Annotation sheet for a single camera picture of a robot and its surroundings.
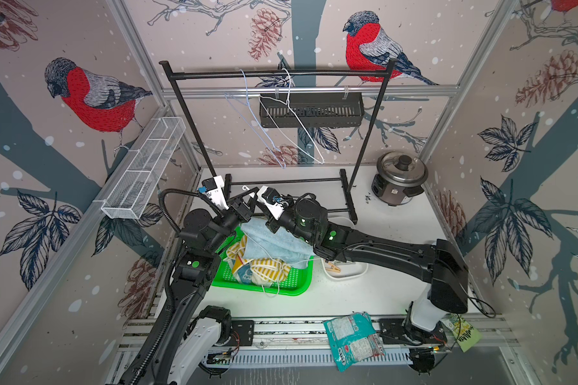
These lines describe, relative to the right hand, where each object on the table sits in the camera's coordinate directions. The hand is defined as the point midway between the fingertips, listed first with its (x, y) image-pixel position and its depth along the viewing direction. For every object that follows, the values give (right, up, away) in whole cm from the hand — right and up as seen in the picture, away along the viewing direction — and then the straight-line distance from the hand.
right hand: (260, 194), depth 67 cm
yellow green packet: (+63, -44, +5) cm, 77 cm away
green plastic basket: (+11, -33, +16) cm, 38 cm away
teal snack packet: (+28, -43, +2) cm, 52 cm away
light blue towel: (-1, -17, +12) cm, 21 cm away
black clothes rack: (+35, +3, +39) cm, 52 cm away
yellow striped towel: (+1, -27, +14) cm, 30 cm away
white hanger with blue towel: (-1, -17, +12) cm, 21 cm away
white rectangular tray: (+30, -28, +17) cm, 45 cm away
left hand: (+1, +2, -3) cm, 4 cm away
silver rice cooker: (+52, +6, +25) cm, 58 cm away
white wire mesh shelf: (-41, +8, +11) cm, 43 cm away
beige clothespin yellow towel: (+24, -28, +18) cm, 41 cm away
